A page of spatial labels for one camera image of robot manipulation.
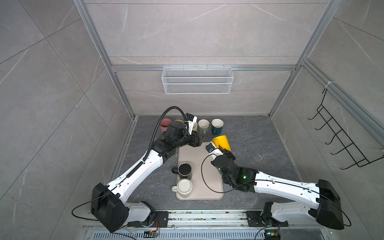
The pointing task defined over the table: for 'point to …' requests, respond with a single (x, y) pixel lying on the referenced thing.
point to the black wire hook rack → (355, 154)
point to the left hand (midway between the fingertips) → (202, 131)
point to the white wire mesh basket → (195, 80)
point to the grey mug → (203, 126)
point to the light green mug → (195, 126)
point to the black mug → (183, 169)
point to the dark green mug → (217, 124)
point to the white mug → (184, 187)
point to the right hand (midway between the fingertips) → (219, 146)
